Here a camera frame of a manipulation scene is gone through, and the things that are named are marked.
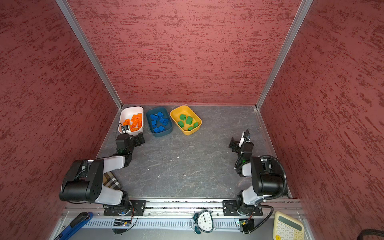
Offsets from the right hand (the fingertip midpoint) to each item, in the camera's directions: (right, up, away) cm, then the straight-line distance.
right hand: (237, 140), depth 94 cm
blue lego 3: (-51, +7, +9) cm, 53 cm away
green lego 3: (-27, +10, +12) cm, 31 cm away
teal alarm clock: (-23, -34, -27) cm, 49 cm away
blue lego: (-58, +10, +12) cm, 60 cm away
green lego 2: (-38, +10, +12) cm, 41 cm away
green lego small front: (-31, +7, +9) cm, 33 cm away
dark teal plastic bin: (-46, +7, +7) cm, 47 cm away
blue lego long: (-60, +15, +17) cm, 64 cm away
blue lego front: (-55, +6, +7) cm, 55 cm away
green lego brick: (-37, +15, +17) cm, 44 cm away
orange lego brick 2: (-70, +15, +17) cm, 74 cm away
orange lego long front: (-71, +12, +13) cm, 73 cm away
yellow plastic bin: (-43, +18, +17) cm, 49 cm away
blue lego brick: (-55, +17, +19) cm, 60 cm away
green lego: (-32, +13, +15) cm, 38 cm away
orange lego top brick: (-73, +14, +14) cm, 75 cm away
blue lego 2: (-51, +12, +16) cm, 55 cm away
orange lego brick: (-79, +11, +16) cm, 82 cm away
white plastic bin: (-81, +19, +18) cm, 85 cm away
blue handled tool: (-82, -35, -27) cm, 93 cm away
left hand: (-66, +2, 0) cm, 67 cm away
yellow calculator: (+16, -37, -26) cm, 48 cm away
